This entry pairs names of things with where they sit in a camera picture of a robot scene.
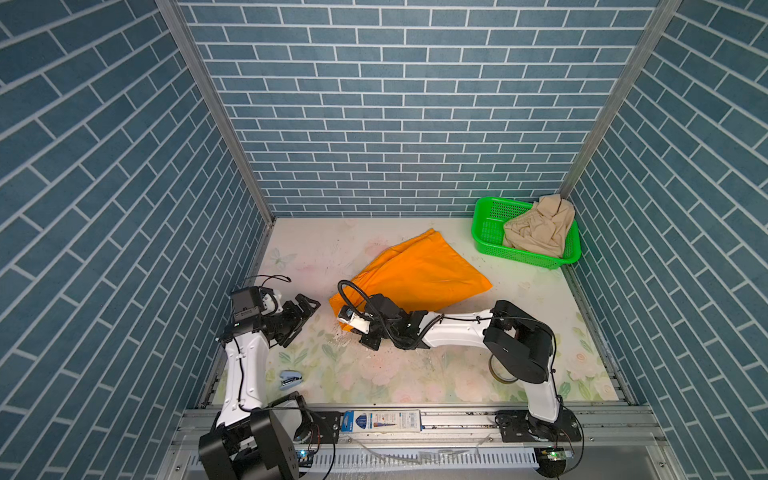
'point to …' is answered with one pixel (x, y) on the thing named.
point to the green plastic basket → (490, 216)
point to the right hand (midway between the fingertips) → (350, 325)
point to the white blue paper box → (365, 421)
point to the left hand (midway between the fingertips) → (311, 311)
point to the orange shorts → (419, 271)
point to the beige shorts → (542, 228)
